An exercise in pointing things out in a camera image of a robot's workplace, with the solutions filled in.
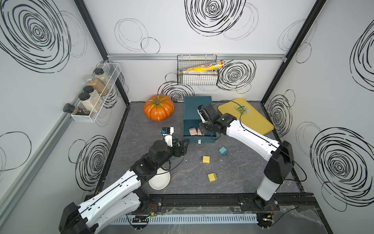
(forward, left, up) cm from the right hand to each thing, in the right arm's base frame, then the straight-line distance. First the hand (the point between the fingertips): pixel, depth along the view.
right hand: (203, 125), depth 83 cm
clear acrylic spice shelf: (+37, +63, +11) cm, 74 cm away
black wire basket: (+24, +3, +16) cm, 29 cm away
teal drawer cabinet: (+6, +7, -2) cm, 9 cm away
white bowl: (-26, +24, -17) cm, 39 cm away
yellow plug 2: (-24, -5, -17) cm, 29 cm away
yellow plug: (-14, -2, -16) cm, 21 cm away
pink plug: (-3, +6, -2) cm, 7 cm away
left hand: (-12, +11, +4) cm, 16 cm away
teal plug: (-7, -13, -17) cm, 23 cm away
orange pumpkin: (+18, +30, -5) cm, 35 cm away
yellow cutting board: (+24, -36, -19) cm, 47 cm away
